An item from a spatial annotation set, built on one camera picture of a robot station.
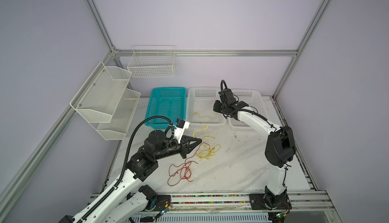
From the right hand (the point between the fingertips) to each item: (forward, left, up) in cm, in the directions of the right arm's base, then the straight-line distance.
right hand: (214, 105), depth 92 cm
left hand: (-32, +8, +12) cm, 35 cm away
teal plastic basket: (+19, +33, -17) cm, 42 cm away
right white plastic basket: (+18, -32, -13) cm, 39 cm away
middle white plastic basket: (+20, +9, -17) cm, 28 cm away
